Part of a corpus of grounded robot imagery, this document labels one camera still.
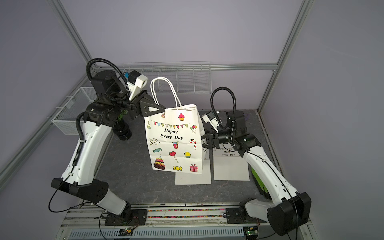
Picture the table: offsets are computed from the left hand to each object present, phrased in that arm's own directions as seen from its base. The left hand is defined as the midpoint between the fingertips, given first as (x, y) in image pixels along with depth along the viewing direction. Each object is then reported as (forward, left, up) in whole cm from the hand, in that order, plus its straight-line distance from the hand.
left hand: (164, 111), depth 49 cm
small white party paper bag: (-5, -2, -50) cm, 50 cm away
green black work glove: (-14, -46, -50) cm, 69 cm away
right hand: (-1, -9, -18) cm, 20 cm away
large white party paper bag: (+1, -30, -50) cm, 58 cm away
